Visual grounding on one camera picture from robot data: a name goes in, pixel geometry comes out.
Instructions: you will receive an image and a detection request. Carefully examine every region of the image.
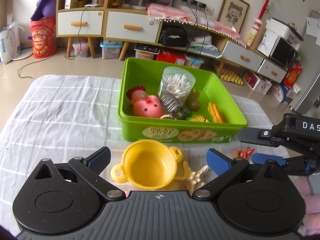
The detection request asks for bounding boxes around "yellow toy block row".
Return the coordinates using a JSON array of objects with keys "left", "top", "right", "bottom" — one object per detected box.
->
[{"left": 214, "top": 62, "right": 244, "bottom": 86}]

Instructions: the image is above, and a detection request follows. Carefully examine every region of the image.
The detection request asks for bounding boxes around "translucent brown hand massager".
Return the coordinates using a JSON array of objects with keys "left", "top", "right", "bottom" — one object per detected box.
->
[{"left": 186, "top": 88, "right": 201, "bottom": 112}]

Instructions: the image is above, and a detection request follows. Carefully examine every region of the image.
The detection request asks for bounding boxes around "red shoe box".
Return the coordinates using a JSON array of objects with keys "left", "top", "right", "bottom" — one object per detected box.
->
[{"left": 155, "top": 48, "right": 186, "bottom": 66}]

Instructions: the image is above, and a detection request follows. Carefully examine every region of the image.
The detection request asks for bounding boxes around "silver refrigerator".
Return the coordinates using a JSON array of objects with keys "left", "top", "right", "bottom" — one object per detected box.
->
[{"left": 290, "top": 10, "right": 320, "bottom": 117}]

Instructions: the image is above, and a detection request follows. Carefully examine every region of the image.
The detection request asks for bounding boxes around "orange small toy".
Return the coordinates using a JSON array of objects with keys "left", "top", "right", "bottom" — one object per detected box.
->
[{"left": 232, "top": 148, "right": 255, "bottom": 159}]

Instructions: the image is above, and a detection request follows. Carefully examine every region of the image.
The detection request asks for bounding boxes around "green plastic biscuit box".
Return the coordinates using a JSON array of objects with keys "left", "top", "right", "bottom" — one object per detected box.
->
[{"left": 118, "top": 58, "right": 247, "bottom": 144}]

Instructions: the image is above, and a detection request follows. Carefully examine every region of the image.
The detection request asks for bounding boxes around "red cartoon bucket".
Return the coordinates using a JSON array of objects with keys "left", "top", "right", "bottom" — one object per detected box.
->
[{"left": 30, "top": 17, "right": 57, "bottom": 59}]

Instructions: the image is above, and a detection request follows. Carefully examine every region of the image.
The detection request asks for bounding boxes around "purple plush toy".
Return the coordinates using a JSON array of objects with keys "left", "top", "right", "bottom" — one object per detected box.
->
[{"left": 30, "top": 0, "right": 56, "bottom": 21}]

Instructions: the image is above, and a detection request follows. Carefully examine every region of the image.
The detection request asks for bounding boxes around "clear storage box pink lid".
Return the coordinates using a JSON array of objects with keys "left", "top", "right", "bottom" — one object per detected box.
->
[{"left": 72, "top": 41, "right": 89, "bottom": 58}]

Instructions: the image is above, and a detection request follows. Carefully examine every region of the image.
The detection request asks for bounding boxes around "framed cartoon girl picture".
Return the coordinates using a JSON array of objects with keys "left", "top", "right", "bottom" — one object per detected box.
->
[{"left": 217, "top": 0, "right": 250, "bottom": 33}]

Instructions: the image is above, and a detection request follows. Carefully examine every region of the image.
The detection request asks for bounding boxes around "white printer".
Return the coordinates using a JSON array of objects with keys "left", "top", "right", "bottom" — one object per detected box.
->
[{"left": 266, "top": 18, "right": 304, "bottom": 51}]

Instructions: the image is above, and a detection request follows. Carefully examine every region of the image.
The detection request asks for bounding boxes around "white cartoon cardboard box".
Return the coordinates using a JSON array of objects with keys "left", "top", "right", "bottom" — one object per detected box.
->
[{"left": 242, "top": 69, "right": 272, "bottom": 95}]

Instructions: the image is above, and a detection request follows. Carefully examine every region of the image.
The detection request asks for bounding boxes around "black case on shelf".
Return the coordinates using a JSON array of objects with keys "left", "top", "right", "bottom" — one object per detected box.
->
[{"left": 160, "top": 25, "right": 188, "bottom": 48}]

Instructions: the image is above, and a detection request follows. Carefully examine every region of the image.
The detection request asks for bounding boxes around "pink lace cloth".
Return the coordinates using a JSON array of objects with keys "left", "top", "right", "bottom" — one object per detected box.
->
[{"left": 147, "top": 3, "right": 247, "bottom": 48}]

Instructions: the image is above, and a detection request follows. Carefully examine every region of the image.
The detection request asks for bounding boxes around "clear storage box blue lid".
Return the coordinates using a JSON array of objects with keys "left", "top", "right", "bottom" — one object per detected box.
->
[{"left": 100, "top": 40, "right": 123, "bottom": 59}]

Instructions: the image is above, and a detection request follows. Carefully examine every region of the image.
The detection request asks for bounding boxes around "beige starfish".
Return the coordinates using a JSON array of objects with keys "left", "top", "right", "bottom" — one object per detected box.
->
[{"left": 174, "top": 160, "right": 209, "bottom": 195}]

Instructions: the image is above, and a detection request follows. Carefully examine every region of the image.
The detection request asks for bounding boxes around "pink pig toy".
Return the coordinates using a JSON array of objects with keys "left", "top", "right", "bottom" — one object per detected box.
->
[{"left": 126, "top": 85, "right": 164, "bottom": 119}]

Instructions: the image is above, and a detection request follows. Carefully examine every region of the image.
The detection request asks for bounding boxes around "wooden white drawer cabinet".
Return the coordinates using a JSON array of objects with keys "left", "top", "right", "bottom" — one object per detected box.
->
[{"left": 56, "top": 0, "right": 287, "bottom": 83}]

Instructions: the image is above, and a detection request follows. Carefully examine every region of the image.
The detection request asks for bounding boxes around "white checked table cloth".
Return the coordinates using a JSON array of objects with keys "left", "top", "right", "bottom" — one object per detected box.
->
[{"left": 0, "top": 74, "right": 291, "bottom": 235}]

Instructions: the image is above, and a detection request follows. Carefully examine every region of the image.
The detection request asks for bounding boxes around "yellow orange toy corn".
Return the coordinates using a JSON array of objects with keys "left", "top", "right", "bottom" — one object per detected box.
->
[{"left": 208, "top": 102, "right": 225, "bottom": 124}]

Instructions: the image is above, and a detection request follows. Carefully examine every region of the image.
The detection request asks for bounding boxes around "yellow toy pot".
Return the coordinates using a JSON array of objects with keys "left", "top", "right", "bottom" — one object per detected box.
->
[{"left": 111, "top": 140, "right": 184, "bottom": 191}]

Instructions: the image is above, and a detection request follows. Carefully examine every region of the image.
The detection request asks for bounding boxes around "black white microwave oven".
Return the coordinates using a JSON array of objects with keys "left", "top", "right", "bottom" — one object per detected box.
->
[{"left": 257, "top": 29, "right": 298, "bottom": 68}]

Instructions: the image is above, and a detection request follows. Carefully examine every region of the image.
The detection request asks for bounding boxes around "clear cotton swab jar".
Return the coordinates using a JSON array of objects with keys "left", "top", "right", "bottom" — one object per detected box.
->
[{"left": 158, "top": 66, "right": 196, "bottom": 105}]

